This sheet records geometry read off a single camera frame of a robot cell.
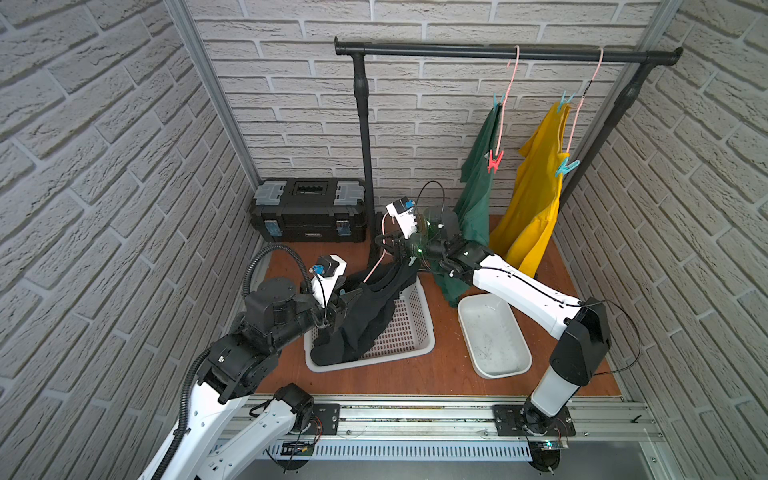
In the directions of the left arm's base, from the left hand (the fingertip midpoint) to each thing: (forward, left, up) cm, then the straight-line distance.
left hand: (357, 280), depth 61 cm
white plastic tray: (-1, -39, -34) cm, 52 cm away
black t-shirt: (-5, 0, -9) cm, 10 cm away
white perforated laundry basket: (+2, -14, -33) cm, 36 cm away
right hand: (+15, -5, -4) cm, 16 cm away
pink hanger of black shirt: (+13, -5, -4) cm, 14 cm away
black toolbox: (+38, +20, -17) cm, 46 cm away
